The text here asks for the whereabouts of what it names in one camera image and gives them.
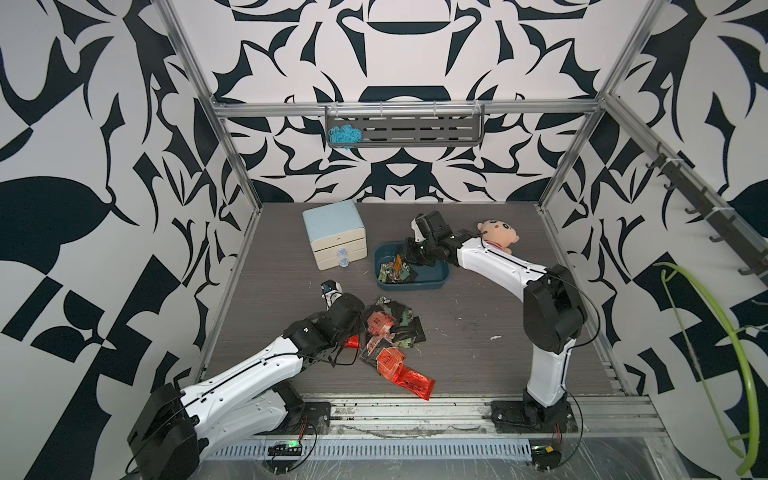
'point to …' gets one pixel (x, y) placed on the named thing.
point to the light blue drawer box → (337, 234)
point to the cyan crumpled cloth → (346, 134)
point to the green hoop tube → (752, 461)
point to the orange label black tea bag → (398, 266)
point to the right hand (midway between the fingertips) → (397, 250)
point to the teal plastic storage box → (428, 275)
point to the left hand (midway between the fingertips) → (357, 308)
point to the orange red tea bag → (390, 362)
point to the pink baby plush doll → (498, 234)
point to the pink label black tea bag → (379, 323)
